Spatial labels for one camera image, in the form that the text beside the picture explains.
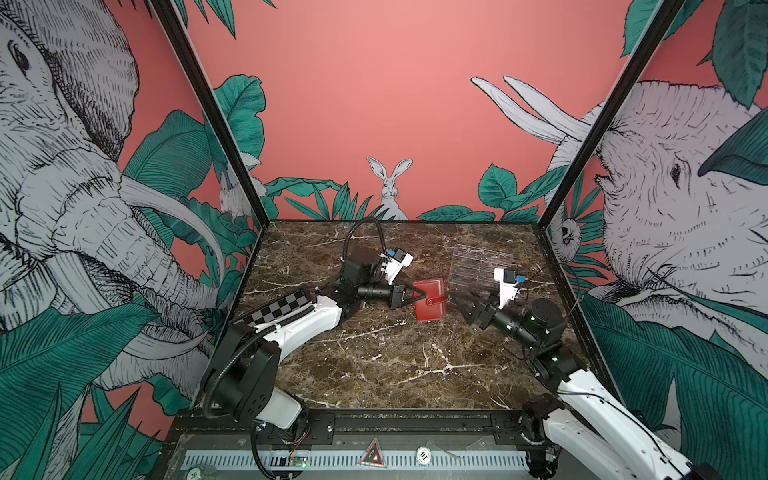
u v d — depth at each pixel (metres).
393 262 0.72
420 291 0.74
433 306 0.75
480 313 0.63
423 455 0.70
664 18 0.70
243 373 0.43
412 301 0.74
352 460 0.70
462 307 0.66
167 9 0.69
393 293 0.69
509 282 0.64
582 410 0.51
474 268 1.03
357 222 1.21
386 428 0.75
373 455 0.70
